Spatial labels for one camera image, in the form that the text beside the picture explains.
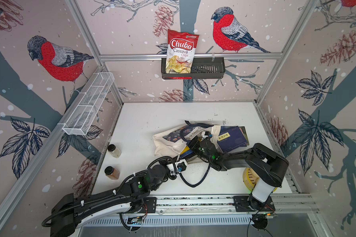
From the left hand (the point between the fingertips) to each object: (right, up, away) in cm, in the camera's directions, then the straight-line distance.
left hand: (179, 153), depth 75 cm
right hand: (+4, +4, +13) cm, 14 cm away
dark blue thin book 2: (+44, +8, +25) cm, 52 cm away
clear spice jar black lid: (-39, -2, +10) cm, 40 cm away
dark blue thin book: (+33, +5, +19) cm, 38 cm away
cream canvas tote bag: (-3, +5, +3) cm, 6 cm away
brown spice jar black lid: (-36, -11, +1) cm, 37 cm away
